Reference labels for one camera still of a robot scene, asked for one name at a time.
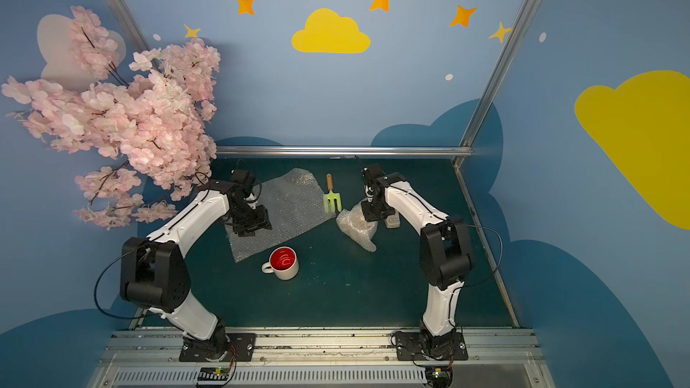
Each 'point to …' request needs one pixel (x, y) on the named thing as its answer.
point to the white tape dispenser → (393, 221)
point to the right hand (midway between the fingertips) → (379, 213)
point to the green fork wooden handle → (331, 197)
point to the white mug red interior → (283, 263)
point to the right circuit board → (438, 376)
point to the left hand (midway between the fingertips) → (265, 225)
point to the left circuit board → (213, 374)
